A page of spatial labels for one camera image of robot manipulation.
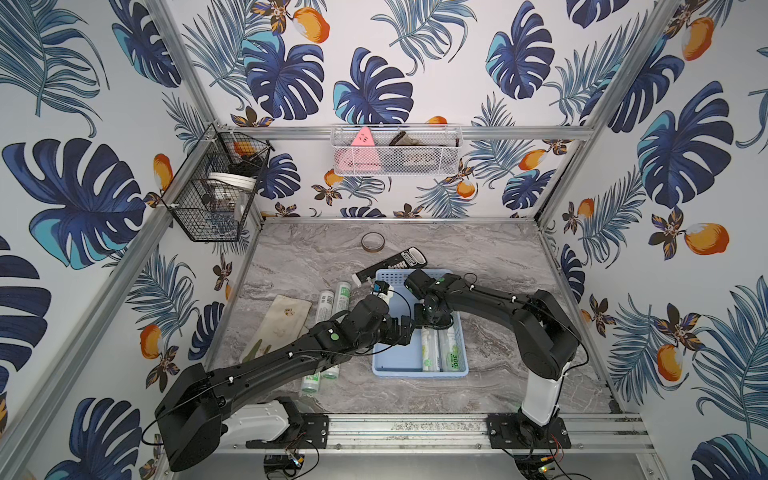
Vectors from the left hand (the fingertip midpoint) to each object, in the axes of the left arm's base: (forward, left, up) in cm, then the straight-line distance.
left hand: (404, 318), depth 77 cm
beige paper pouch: (+3, +38, -18) cm, 42 cm away
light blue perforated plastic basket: (-6, -1, -15) cm, 16 cm away
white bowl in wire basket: (+25, +49, +20) cm, 58 cm away
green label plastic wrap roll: (-2, -8, -11) cm, 14 cm away
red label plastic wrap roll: (-3, -14, -12) cm, 18 cm away
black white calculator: (+32, -3, -15) cm, 36 cm away
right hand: (+6, -7, -14) cm, 17 cm away
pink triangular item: (+44, +15, +18) cm, 50 cm away
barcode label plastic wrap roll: (+8, +24, -13) cm, 29 cm away
